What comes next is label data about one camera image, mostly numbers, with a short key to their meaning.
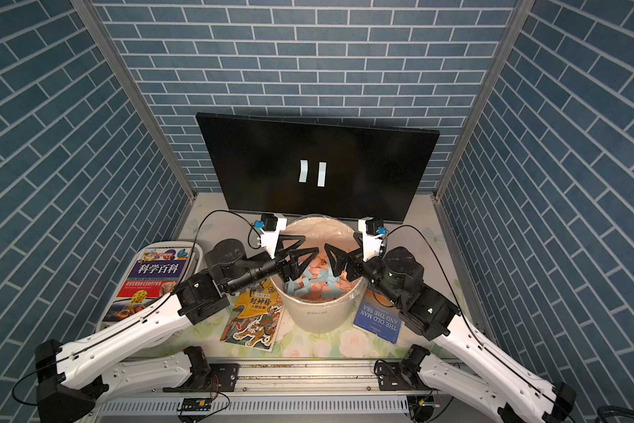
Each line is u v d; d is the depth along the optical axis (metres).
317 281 0.80
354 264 0.55
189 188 1.20
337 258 0.55
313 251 0.58
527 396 0.40
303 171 0.73
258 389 0.72
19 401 0.42
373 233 0.54
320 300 0.59
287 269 0.54
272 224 0.53
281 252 0.56
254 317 0.83
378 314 0.85
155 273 0.83
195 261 0.91
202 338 0.81
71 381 0.38
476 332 0.45
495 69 0.81
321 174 0.75
